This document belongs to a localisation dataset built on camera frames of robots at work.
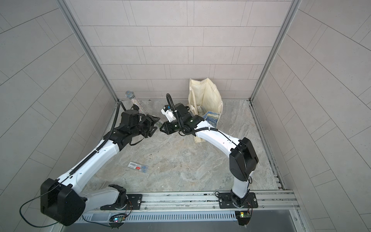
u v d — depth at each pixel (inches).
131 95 31.8
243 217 26.8
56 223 16.5
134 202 27.8
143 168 31.8
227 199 27.9
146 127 26.7
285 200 28.6
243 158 18.0
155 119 28.9
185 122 23.8
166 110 27.3
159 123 29.6
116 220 25.3
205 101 40.2
